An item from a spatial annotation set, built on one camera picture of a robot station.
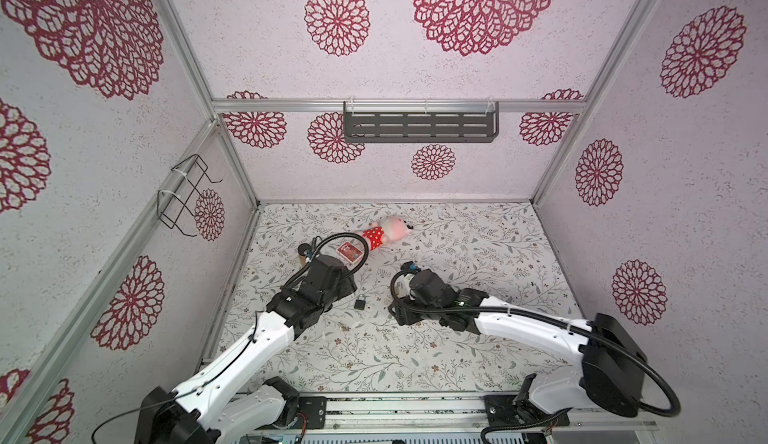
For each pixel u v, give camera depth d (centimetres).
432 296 62
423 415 75
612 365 42
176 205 76
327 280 59
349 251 106
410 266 73
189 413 39
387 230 103
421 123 100
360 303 93
